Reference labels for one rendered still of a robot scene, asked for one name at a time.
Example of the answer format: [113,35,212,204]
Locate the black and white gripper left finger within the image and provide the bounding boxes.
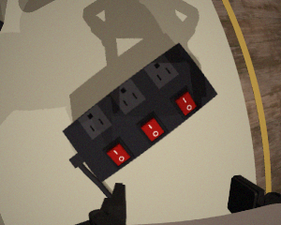
[75,183,126,225]

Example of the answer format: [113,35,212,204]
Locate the black power strip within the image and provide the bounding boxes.
[63,43,218,198]

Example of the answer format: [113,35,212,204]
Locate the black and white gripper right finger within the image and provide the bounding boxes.
[228,175,281,213]

